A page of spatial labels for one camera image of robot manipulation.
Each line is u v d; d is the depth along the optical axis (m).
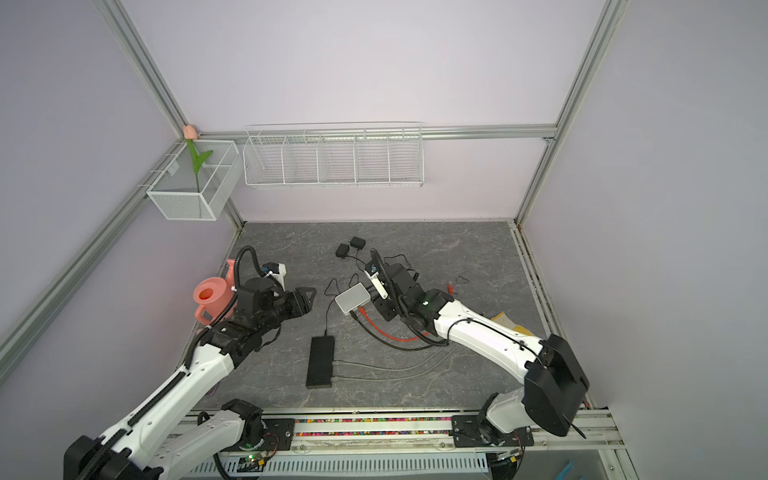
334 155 0.99
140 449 0.40
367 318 0.94
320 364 0.84
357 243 1.12
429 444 0.74
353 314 0.94
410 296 0.60
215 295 0.87
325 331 0.91
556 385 0.41
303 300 0.72
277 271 0.72
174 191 0.85
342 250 1.11
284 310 0.68
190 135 0.89
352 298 0.98
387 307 0.72
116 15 0.69
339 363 0.85
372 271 0.70
